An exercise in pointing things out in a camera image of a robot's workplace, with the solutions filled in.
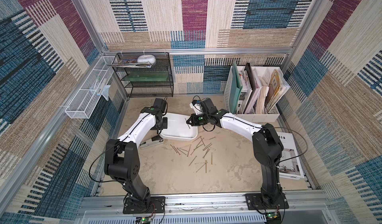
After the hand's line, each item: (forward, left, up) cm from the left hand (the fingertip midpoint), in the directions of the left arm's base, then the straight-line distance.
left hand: (160, 125), depth 91 cm
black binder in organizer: (+22, -55, +18) cm, 62 cm away
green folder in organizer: (+10, -44, +20) cm, 49 cm away
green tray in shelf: (+27, +9, +15) cm, 32 cm away
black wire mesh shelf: (+38, +23, -5) cm, 44 cm away
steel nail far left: (-10, -8, -11) cm, 17 cm away
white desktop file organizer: (+9, -55, +16) cm, 58 cm away
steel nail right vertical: (-19, -30, -11) cm, 37 cm away
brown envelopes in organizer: (+16, -71, +16) cm, 75 cm away
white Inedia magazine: (-23, -72, -7) cm, 76 cm away
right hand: (+1, -16, +3) cm, 16 cm away
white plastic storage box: (+1, -10, -6) cm, 12 cm away
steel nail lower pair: (-19, -27, -11) cm, 35 cm away
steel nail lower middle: (-18, -19, -11) cm, 29 cm away
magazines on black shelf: (+30, +18, +24) cm, 42 cm away
